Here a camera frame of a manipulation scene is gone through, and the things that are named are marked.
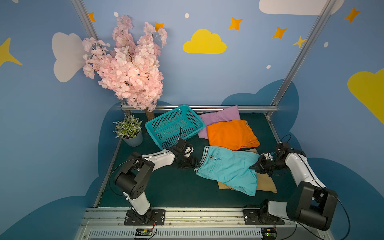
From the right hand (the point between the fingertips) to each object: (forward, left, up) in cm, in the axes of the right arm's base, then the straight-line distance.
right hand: (253, 166), depth 82 cm
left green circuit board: (-33, +56, -10) cm, 66 cm away
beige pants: (-6, -7, -8) cm, 12 cm away
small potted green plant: (+16, +74, +7) cm, 76 cm away
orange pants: (+26, +7, -7) cm, 28 cm away
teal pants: (0, +12, -2) cm, 12 cm away
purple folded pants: (+45, +8, -5) cm, 46 cm away
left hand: (+3, +32, -7) cm, 33 cm away
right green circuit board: (-29, -6, -13) cm, 33 cm away
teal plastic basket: (+38, +46, -9) cm, 60 cm away
